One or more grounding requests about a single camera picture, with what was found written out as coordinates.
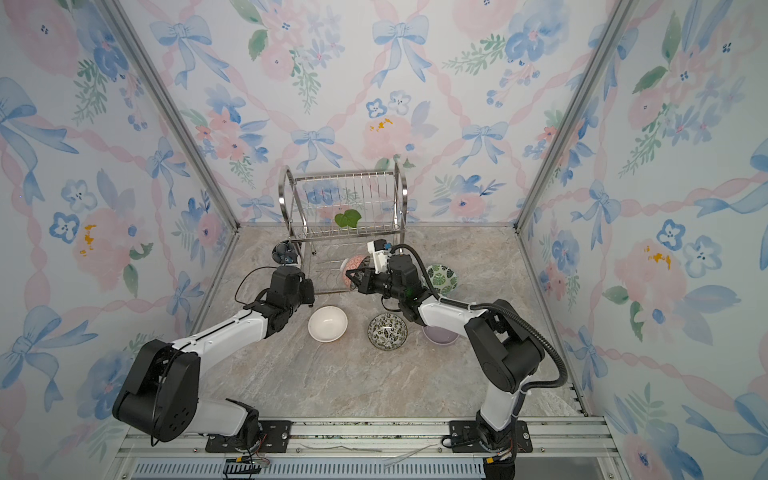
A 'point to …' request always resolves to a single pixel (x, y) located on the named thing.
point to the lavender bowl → (439, 336)
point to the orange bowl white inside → (327, 324)
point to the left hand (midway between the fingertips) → (307, 278)
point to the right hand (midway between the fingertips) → (346, 271)
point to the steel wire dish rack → (327, 250)
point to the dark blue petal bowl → (284, 253)
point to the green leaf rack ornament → (348, 218)
